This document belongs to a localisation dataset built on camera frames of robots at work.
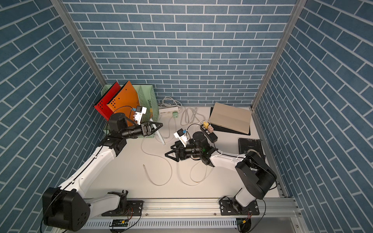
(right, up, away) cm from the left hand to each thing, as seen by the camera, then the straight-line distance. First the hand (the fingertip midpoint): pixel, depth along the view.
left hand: (163, 126), depth 72 cm
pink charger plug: (+27, -3, +28) cm, 39 cm away
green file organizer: (-19, +18, +36) cm, 45 cm away
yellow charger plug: (+24, 0, +28) cm, 37 cm away
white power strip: (-5, +10, +41) cm, 43 cm away
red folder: (-38, +12, +11) cm, 41 cm away
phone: (-1, -4, -3) cm, 5 cm away
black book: (+51, -14, +25) cm, 58 cm away
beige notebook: (+45, +5, +44) cm, 63 cm away
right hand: (+3, -14, +4) cm, 15 cm away
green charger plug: (+1, +7, +41) cm, 41 cm away
